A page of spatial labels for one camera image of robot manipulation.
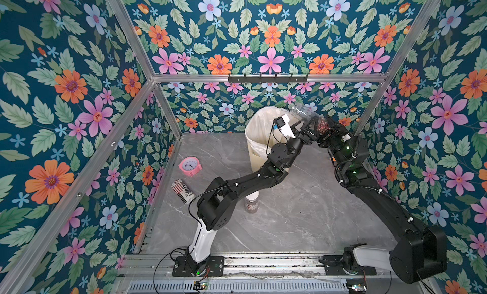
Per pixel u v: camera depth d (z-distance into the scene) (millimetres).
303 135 627
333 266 732
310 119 651
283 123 638
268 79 913
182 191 909
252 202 798
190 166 1014
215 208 501
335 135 649
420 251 393
